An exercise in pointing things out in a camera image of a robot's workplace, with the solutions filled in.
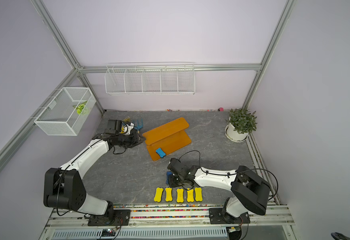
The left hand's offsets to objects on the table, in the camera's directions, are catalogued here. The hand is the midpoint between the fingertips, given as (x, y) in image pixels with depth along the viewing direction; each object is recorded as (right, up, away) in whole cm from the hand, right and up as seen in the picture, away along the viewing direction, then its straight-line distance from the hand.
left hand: (144, 140), depth 84 cm
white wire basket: (-43, +15, -2) cm, 46 cm away
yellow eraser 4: (+26, -29, -5) cm, 39 cm away
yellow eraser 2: (+14, -28, -5) cm, 32 cm away
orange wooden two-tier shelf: (+14, +1, +4) cm, 15 cm away
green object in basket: (-34, +19, -3) cm, 39 cm away
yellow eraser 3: (+21, -29, -5) cm, 36 cm away
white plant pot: (+57, +1, +17) cm, 60 cm away
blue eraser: (+14, -20, +4) cm, 24 cm away
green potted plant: (+58, +11, +2) cm, 59 cm away
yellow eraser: (+9, -29, -5) cm, 31 cm away
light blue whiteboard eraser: (+7, -9, +11) cm, 16 cm away
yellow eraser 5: (+30, -28, -5) cm, 42 cm away
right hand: (+14, -23, -2) cm, 27 cm away
